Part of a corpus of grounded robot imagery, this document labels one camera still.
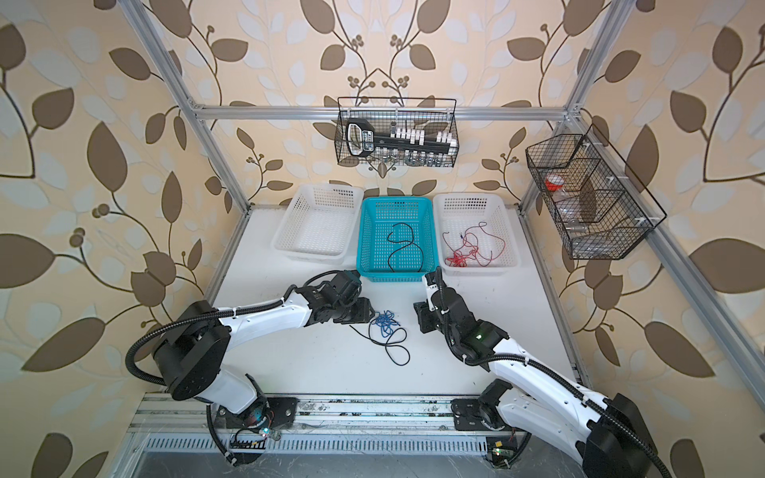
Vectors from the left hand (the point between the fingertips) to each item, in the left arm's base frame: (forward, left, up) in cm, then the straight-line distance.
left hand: (368, 310), depth 86 cm
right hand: (-1, -15, +6) cm, 16 cm away
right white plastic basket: (+29, -37, +1) cm, 47 cm away
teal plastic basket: (+32, -8, -6) cm, 34 cm away
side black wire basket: (+14, -59, +29) cm, 67 cm away
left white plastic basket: (+39, +22, -6) cm, 45 cm away
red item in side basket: (+25, -51, +28) cm, 63 cm away
